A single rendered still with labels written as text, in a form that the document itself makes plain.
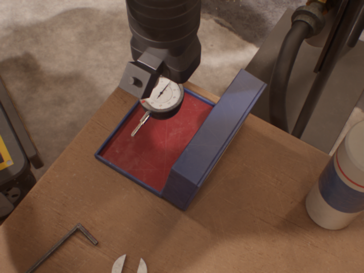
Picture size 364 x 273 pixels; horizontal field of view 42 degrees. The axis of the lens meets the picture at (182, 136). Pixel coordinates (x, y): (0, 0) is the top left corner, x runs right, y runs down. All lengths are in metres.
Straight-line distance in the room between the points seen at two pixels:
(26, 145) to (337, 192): 0.55
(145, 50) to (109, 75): 0.79
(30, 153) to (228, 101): 0.42
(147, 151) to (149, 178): 0.04
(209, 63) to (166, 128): 0.67
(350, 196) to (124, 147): 0.31
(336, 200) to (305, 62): 0.83
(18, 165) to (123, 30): 0.66
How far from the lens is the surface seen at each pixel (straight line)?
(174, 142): 0.67
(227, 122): 0.56
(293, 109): 1.27
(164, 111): 0.59
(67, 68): 1.36
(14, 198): 1.14
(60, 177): 0.67
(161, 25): 0.46
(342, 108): 1.31
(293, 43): 0.82
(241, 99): 0.57
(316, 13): 0.86
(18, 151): 0.88
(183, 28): 0.47
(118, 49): 1.37
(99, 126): 0.70
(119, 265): 0.61
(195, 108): 0.69
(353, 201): 0.56
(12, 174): 0.86
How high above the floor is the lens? 1.07
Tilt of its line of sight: 62 degrees down
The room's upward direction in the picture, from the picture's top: straight up
